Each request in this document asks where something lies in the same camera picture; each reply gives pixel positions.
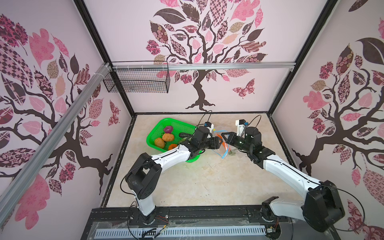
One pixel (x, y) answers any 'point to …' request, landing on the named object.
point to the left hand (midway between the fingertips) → (219, 142)
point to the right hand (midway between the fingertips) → (222, 132)
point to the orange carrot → (223, 143)
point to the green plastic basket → (157, 130)
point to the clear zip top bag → (225, 149)
